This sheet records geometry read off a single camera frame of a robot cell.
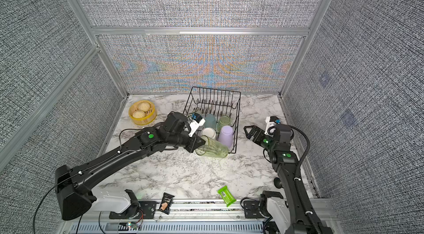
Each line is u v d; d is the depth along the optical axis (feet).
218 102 3.54
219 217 2.41
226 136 2.73
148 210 2.41
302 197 1.44
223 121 3.52
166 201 2.44
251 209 2.40
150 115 3.35
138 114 3.33
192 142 1.99
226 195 2.51
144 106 3.45
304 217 1.34
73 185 1.29
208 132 2.86
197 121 2.07
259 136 2.26
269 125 2.34
